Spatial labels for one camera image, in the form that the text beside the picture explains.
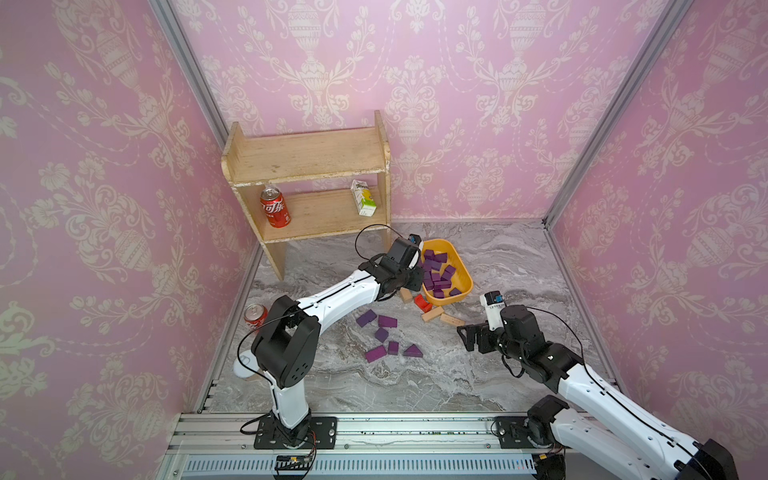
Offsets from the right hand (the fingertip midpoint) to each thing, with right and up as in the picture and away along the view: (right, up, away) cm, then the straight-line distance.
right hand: (474, 325), depth 82 cm
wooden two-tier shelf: (-55, +45, +32) cm, 78 cm away
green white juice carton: (-31, +37, +10) cm, 49 cm away
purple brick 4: (-4, +18, +27) cm, 33 cm away
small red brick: (-13, +3, +14) cm, 19 cm away
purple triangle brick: (-17, -9, +4) cm, 19 cm away
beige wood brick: (-18, +6, +16) cm, 24 cm away
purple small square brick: (-22, -8, +6) cm, 24 cm away
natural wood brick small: (-10, 0, +13) cm, 16 cm away
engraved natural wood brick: (-4, -1, +11) cm, 11 cm away
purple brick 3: (-31, -1, +13) cm, 33 cm away
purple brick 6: (-2, +7, +17) cm, 19 cm away
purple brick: (-27, -10, +6) cm, 30 cm away
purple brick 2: (-26, -5, +9) cm, 28 cm away
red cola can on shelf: (-55, +33, +2) cm, 64 cm away
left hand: (-13, +13, +7) cm, 20 cm away
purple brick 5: (-3, +13, +22) cm, 26 cm away
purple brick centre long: (-25, -2, +11) cm, 27 cm away
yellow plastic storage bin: (+1, +10, +20) cm, 23 cm away
